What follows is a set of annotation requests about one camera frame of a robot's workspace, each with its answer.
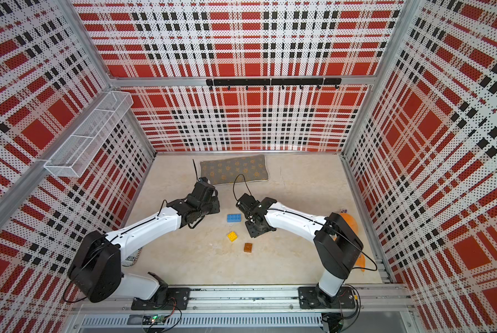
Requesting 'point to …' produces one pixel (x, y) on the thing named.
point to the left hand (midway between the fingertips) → (218, 202)
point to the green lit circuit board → (156, 320)
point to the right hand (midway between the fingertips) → (261, 228)
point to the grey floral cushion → (252, 168)
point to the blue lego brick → (234, 218)
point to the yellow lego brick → (232, 236)
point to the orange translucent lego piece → (248, 247)
